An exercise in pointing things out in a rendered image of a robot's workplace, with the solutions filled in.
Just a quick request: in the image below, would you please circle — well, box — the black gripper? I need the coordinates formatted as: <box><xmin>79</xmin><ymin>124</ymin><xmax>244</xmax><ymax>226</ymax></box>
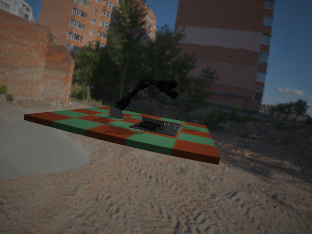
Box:
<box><xmin>156</xmin><ymin>80</ymin><xmax>178</xmax><ymax>99</ymax></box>

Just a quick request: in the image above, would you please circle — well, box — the dark grey mat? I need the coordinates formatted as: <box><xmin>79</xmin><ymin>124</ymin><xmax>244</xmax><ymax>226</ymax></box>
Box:
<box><xmin>129</xmin><ymin>121</ymin><xmax>180</xmax><ymax>137</ymax></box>

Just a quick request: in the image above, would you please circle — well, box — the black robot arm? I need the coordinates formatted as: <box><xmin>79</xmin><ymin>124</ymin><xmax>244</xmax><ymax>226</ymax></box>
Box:
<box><xmin>115</xmin><ymin>78</ymin><xmax>177</xmax><ymax>111</ymax></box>

